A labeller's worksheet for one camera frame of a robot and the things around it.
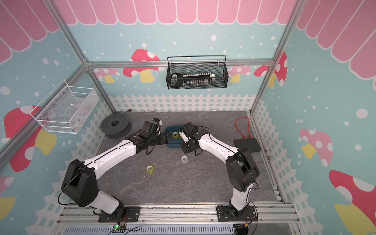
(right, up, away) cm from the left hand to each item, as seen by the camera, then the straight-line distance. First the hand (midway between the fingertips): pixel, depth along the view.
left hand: (166, 138), depth 87 cm
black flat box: (+57, -5, +15) cm, 59 cm away
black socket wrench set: (+6, +36, +2) cm, 37 cm away
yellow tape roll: (+3, +1, +19) cm, 19 cm away
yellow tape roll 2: (-11, -19, +2) cm, 22 cm away
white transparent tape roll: (+10, -14, +7) cm, 18 cm away
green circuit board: (-22, -44, -14) cm, 51 cm away
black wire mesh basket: (+34, +44, +8) cm, 57 cm away
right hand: (+12, -6, +2) cm, 13 cm away
